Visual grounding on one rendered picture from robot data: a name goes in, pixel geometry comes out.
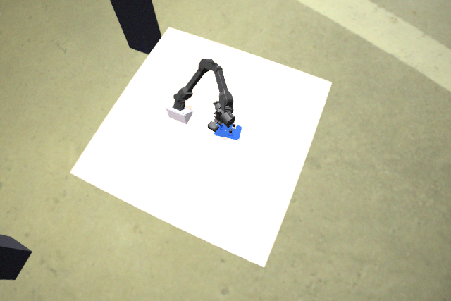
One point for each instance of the blue circuit board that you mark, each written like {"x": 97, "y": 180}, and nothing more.
{"x": 233, "y": 132}

